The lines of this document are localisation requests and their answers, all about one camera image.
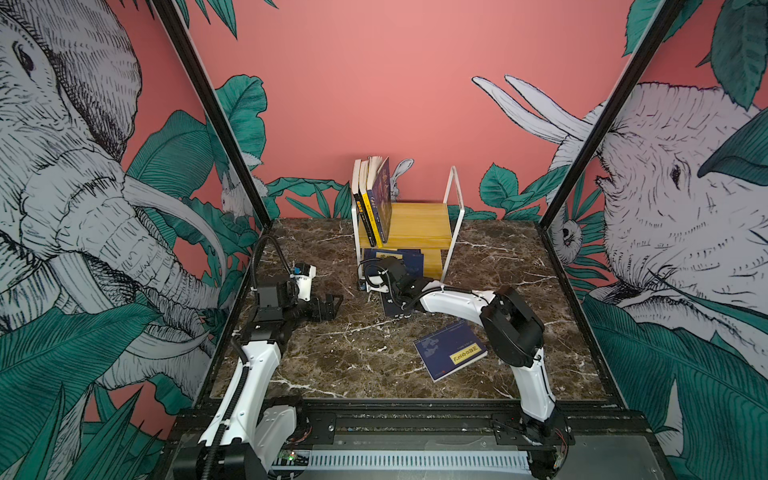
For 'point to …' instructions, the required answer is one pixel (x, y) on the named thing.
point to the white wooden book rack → (420, 226)
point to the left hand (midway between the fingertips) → (328, 292)
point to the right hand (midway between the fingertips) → (388, 263)
